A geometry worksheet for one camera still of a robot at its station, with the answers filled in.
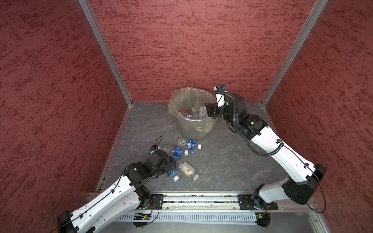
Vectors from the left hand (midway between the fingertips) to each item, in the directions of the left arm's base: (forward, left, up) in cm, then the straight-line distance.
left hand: (168, 167), depth 77 cm
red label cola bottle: (+35, -6, +7) cm, 36 cm away
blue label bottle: (+16, -12, -3) cm, 20 cm away
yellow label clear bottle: (0, -10, -4) cm, 11 cm away
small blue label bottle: (-1, -3, -6) cm, 7 cm away
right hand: (+22, -22, +27) cm, 42 cm away
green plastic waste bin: (+22, -10, +1) cm, 24 cm away
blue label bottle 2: (+12, -4, -4) cm, 13 cm away
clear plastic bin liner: (+39, -7, +14) cm, 42 cm away
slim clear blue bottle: (+25, -13, +15) cm, 31 cm away
